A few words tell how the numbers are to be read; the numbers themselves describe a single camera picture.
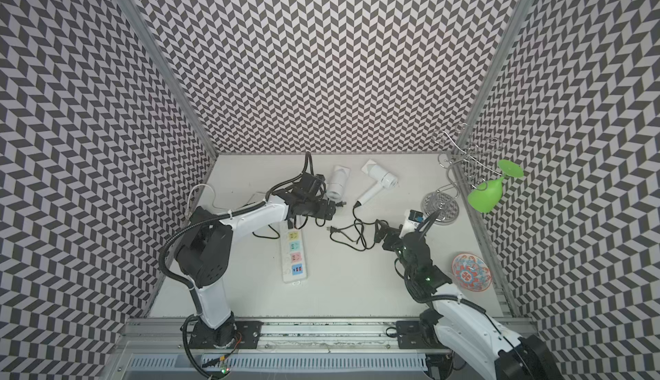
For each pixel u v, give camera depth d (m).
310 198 0.75
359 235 0.94
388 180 1.02
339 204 0.99
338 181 1.03
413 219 0.71
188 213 1.01
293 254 0.86
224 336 0.64
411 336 0.72
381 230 0.75
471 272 0.84
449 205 0.96
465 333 0.49
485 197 0.77
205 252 0.48
